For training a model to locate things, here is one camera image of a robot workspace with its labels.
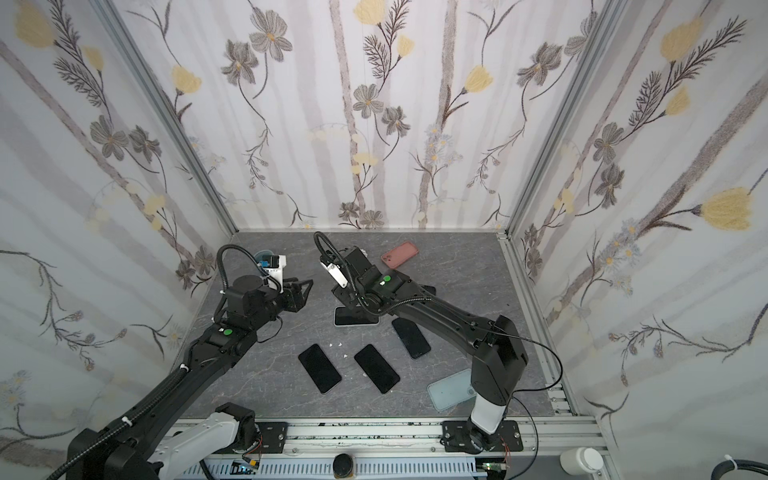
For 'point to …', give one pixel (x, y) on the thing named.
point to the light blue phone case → (354, 317)
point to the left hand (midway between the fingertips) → (301, 273)
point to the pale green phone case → (452, 390)
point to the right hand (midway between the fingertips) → (339, 273)
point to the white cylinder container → (581, 460)
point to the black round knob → (342, 465)
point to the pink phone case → (399, 254)
